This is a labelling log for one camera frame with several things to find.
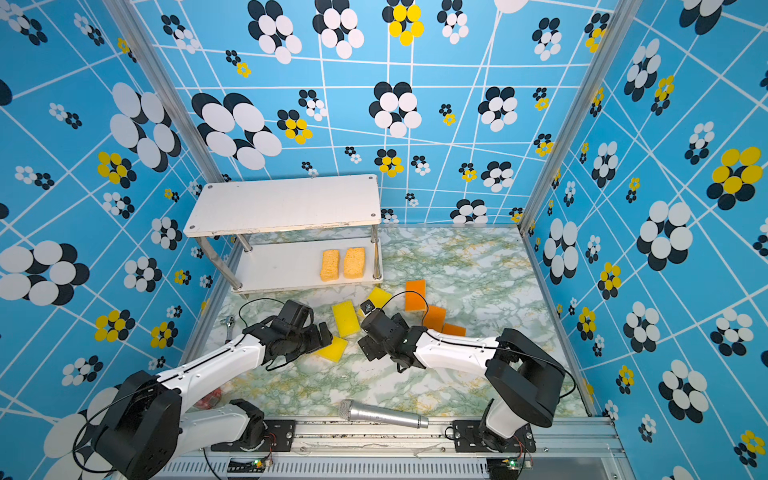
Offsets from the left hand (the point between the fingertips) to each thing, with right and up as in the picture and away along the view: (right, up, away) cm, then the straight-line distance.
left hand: (324, 340), depth 87 cm
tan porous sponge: (+7, +24, +11) cm, 27 cm away
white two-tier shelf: (-6, +33, -13) cm, 36 cm away
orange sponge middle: (+34, +4, +10) cm, 36 cm away
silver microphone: (+10, -13, -14) cm, 21 cm away
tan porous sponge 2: (0, +22, +9) cm, 24 cm away
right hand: (+16, +3, 0) cm, 17 cm away
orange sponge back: (+27, +10, +11) cm, 31 cm away
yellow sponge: (+4, -2, -3) cm, 5 cm away
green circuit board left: (-16, -26, -15) cm, 34 cm away
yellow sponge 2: (+6, +5, +6) cm, 10 cm away
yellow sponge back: (+16, +11, +12) cm, 22 cm away
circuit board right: (+48, -25, -17) cm, 57 cm away
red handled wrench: (-31, +5, +4) cm, 31 cm away
